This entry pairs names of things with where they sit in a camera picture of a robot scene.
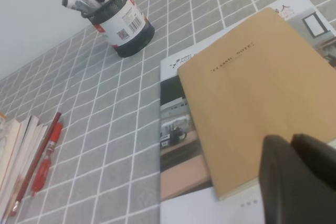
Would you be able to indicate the book stack under textbook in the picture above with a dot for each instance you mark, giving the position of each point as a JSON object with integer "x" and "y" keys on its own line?
{"x": 20, "y": 142}

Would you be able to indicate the white Agilex brochure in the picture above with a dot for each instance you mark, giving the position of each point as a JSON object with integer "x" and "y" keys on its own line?
{"x": 187, "y": 193}

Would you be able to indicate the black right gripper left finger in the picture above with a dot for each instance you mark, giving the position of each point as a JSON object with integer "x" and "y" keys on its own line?
{"x": 291, "y": 193}

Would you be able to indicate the red wooden pencil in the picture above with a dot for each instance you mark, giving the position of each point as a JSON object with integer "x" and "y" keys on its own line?
{"x": 33, "y": 164}

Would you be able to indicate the black-capped angled white marker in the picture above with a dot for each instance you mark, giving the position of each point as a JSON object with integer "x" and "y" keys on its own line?
{"x": 76, "y": 5}

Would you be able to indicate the black mesh pen holder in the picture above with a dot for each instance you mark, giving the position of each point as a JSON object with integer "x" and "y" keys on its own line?
{"x": 123, "y": 25}

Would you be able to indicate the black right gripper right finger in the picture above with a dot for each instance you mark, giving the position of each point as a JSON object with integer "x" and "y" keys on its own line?
{"x": 319, "y": 157}

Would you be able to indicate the red ballpoint pen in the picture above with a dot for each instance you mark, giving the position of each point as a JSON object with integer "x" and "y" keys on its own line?
{"x": 45, "y": 164}

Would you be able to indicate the tan classic notebook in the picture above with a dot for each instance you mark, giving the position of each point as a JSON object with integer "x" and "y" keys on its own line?
{"x": 261, "y": 78}

